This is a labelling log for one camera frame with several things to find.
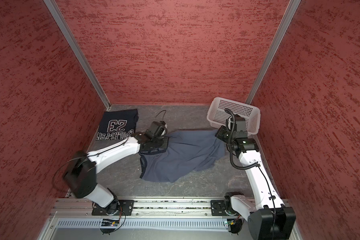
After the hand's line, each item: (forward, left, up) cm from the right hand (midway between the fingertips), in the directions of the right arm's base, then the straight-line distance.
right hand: (216, 133), depth 79 cm
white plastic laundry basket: (+31, -9, -20) cm, 38 cm away
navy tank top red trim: (+22, +65, -18) cm, 72 cm away
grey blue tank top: (-1, +16, -16) cm, 23 cm away
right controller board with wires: (-39, -6, -21) cm, 45 cm away
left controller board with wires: (-36, +57, -23) cm, 71 cm away
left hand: (+1, +28, -11) cm, 30 cm away
